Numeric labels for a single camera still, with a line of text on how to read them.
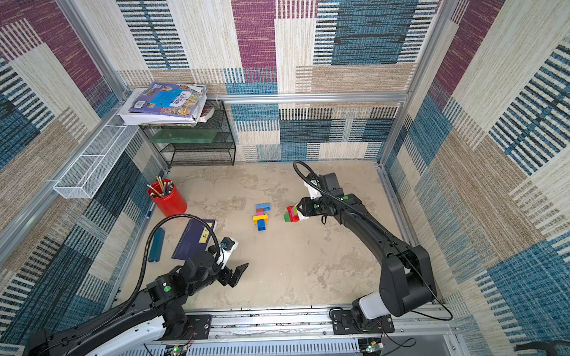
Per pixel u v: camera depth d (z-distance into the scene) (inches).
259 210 40.2
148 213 42.2
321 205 28.1
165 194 35.3
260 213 39.3
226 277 27.0
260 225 37.8
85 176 28.1
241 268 29.1
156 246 35.1
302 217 32.2
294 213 33.7
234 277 27.5
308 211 29.3
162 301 21.2
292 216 34.3
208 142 37.1
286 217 35.2
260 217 38.2
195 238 36.8
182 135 38.0
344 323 28.7
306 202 29.3
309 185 30.5
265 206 40.3
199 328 28.8
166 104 31.3
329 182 26.0
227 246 26.2
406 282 16.6
